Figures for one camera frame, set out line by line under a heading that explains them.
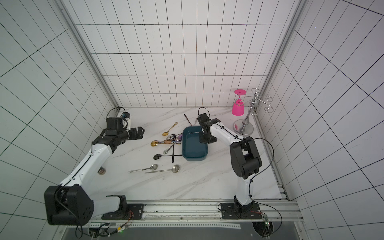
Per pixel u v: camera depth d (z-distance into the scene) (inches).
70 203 15.5
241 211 25.3
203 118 30.4
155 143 39.0
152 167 33.9
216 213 29.2
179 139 39.3
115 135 25.0
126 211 27.1
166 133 40.7
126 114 29.0
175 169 33.7
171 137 40.1
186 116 44.8
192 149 37.3
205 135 32.0
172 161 35.5
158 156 36.5
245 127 41.2
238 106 38.3
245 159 19.6
